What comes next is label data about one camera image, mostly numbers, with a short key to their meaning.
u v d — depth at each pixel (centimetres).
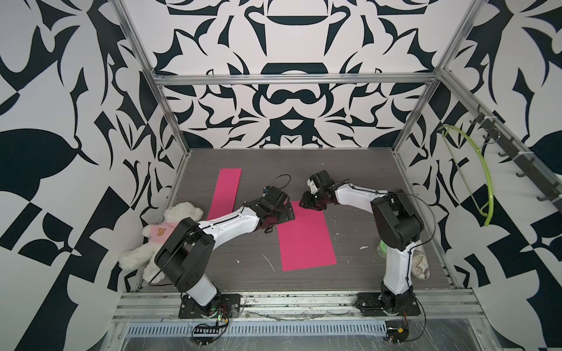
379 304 74
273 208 69
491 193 66
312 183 85
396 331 70
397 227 52
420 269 79
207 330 73
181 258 45
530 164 54
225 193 102
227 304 74
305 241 89
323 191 77
